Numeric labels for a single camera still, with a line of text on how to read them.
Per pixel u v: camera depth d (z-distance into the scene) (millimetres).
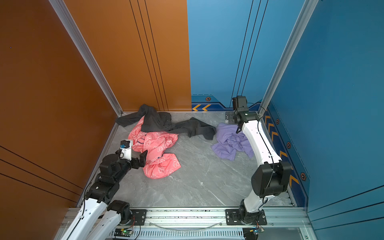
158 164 874
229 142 985
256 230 696
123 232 706
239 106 625
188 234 697
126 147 633
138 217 737
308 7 697
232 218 725
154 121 1010
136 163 669
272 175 419
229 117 757
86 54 856
